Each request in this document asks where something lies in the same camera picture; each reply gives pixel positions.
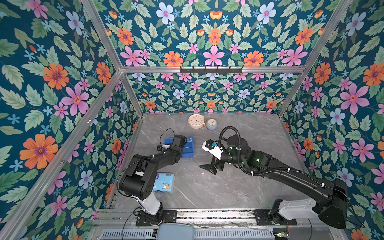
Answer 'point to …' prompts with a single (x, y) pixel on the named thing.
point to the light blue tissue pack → (164, 183)
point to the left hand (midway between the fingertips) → (182, 138)
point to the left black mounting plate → (165, 216)
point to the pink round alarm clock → (196, 121)
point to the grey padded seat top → (175, 231)
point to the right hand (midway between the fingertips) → (204, 154)
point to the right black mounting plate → (267, 217)
